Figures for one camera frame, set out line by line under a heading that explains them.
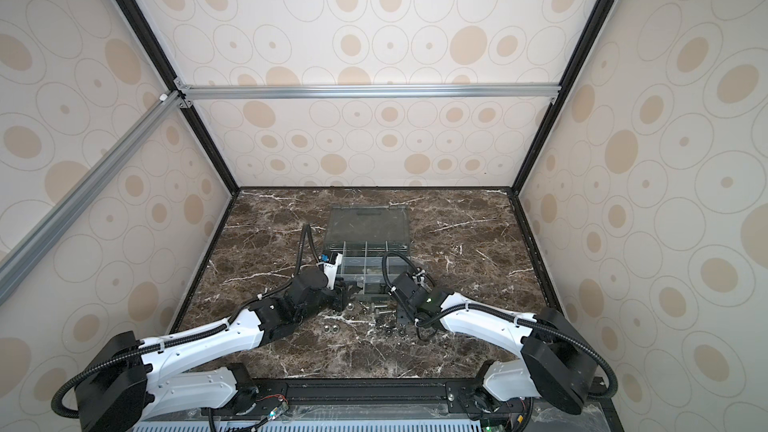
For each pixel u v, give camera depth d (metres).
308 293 0.60
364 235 1.06
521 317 0.46
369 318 0.87
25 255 0.52
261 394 0.73
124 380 0.40
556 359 0.42
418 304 0.64
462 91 1.66
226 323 0.51
